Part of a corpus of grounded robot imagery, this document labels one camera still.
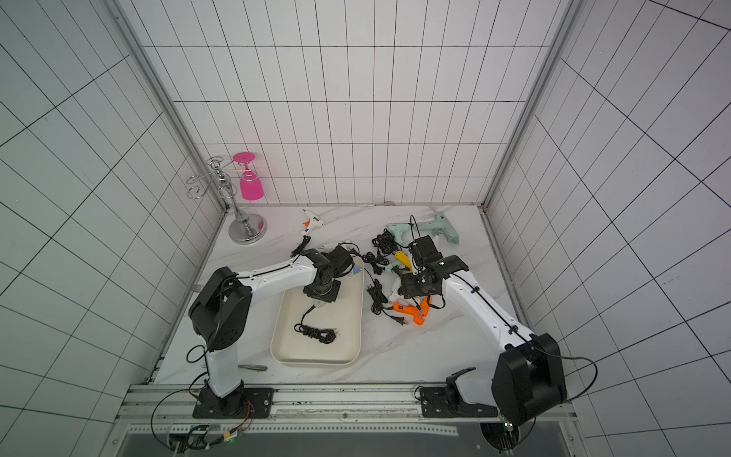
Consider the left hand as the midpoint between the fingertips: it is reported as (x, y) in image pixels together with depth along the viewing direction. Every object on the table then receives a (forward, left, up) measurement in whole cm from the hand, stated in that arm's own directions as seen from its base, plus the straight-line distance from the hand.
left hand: (319, 298), depth 90 cm
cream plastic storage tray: (-11, +3, -1) cm, 11 cm away
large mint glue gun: (+32, -44, -1) cm, 55 cm away
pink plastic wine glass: (+38, +28, +15) cm, 49 cm away
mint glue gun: (+29, -27, +1) cm, 39 cm away
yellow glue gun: (+16, -28, +1) cm, 32 cm away
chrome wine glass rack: (+30, +34, -2) cm, 46 cm away
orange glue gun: (-4, -32, -1) cm, 32 cm away
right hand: (+1, -28, +8) cm, 29 cm away
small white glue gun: (+34, +8, -2) cm, 35 cm away
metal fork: (-20, +16, -3) cm, 26 cm away
